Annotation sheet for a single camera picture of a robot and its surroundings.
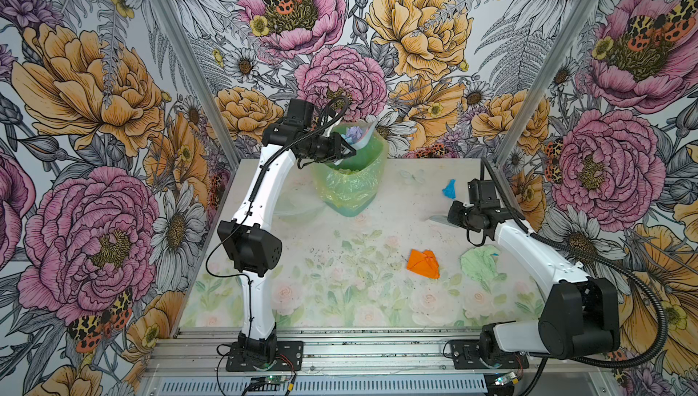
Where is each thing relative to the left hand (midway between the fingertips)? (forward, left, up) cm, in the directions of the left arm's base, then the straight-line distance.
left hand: (351, 160), depth 79 cm
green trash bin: (+3, +3, -30) cm, 31 cm away
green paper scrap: (-18, -41, -29) cm, 54 cm away
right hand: (-9, -32, -19) cm, 38 cm away
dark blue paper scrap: (+14, -40, -31) cm, 52 cm away
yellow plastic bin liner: (-3, -1, -6) cm, 7 cm away
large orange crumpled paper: (-18, -24, -31) cm, 43 cm away
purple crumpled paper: (+10, -1, +2) cm, 10 cm away
